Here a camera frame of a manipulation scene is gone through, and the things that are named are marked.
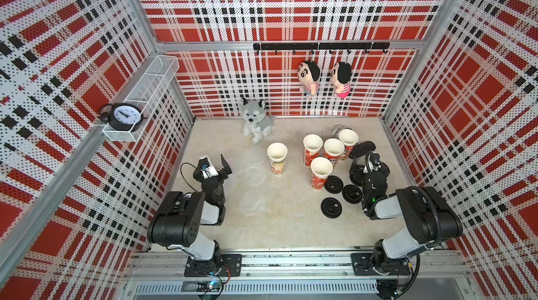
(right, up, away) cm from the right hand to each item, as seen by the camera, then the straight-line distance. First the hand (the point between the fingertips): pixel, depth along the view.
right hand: (368, 157), depth 91 cm
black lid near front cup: (-15, -12, +2) cm, 19 cm away
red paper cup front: (-22, -4, -7) cm, 24 cm away
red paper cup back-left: (-25, +6, +2) cm, 25 cm away
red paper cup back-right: (-7, +9, +6) cm, 12 cm away
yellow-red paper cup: (-40, +2, -2) cm, 40 cm away
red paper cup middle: (-15, +4, +2) cm, 16 cm away
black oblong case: (+2, +3, +13) cm, 13 cm away
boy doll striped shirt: (-26, +37, 0) cm, 46 cm away
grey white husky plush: (-51, +16, +11) cm, 54 cm away
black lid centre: (-8, -16, 0) cm, 18 cm away
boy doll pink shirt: (-11, +38, +3) cm, 40 cm away
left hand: (-67, 0, -2) cm, 67 cm away
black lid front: (-18, -20, -5) cm, 28 cm away
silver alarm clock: (-8, +14, +21) cm, 26 cm away
